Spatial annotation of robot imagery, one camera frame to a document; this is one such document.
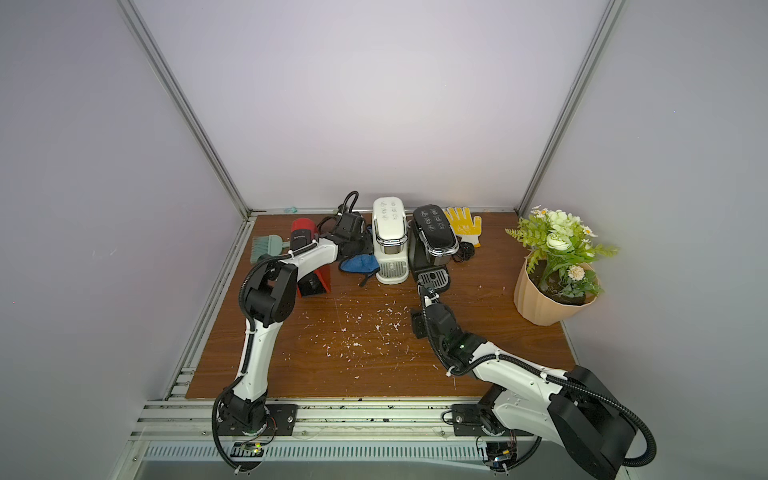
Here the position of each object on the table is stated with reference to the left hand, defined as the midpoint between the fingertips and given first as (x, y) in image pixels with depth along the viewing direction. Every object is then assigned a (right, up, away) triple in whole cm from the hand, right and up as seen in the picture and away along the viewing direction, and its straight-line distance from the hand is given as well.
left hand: (377, 241), depth 105 cm
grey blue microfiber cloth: (-6, -7, -4) cm, 10 cm away
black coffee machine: (+17, 0, -23) cm, 29 cm away
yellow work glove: (+35, +6, +13) cm, 37 cm away
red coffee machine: (-22, +3, -16) cm, 27 cm away
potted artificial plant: (+53, -10, -21) cm, 58 cm away
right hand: (+13, -18, -20) cm, 30 cm away
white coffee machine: (+5, +1, -21) cm, 22 cm away
